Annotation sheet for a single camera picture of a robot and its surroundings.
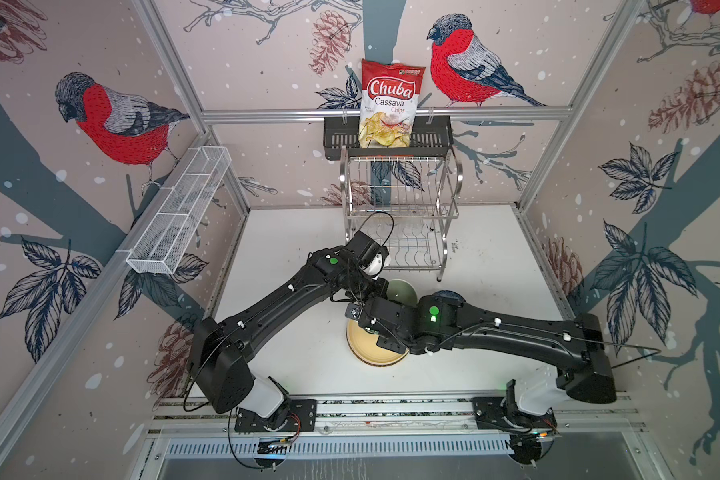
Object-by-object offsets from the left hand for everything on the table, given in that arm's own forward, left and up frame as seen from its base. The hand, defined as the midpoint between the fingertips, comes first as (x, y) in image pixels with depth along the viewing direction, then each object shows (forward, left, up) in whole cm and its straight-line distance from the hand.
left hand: (386, 300), depth 74 cm
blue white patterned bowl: (+9, -20, -13) cm, 26 cm away
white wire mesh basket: (+11, +54, +12) cm, 57 cm away
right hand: (-6, +2, -1) cm, 7 cm away
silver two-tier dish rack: (+55, -13, -17) cm, 59 cm away
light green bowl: (+2, -4, +1) cm, 4 cm away
